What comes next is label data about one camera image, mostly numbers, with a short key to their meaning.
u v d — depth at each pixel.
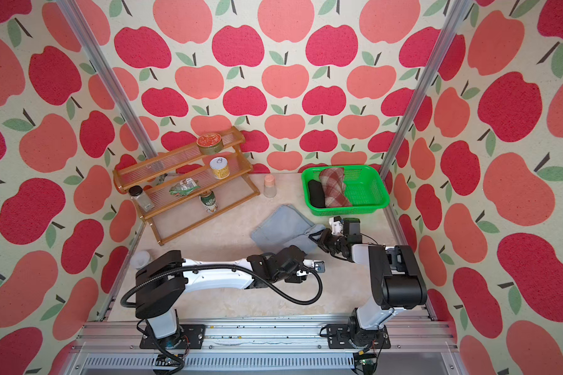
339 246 0.80
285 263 0.63
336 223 0.90
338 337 0.73
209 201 0.98
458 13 0.69
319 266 0.68
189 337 0.74
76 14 0.70
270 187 1.10
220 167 0.97
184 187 0.88
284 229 0.99
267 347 0.73
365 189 1.14
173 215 1.05
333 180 1.08
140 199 0.83
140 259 0.84
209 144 0.87
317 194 1.08
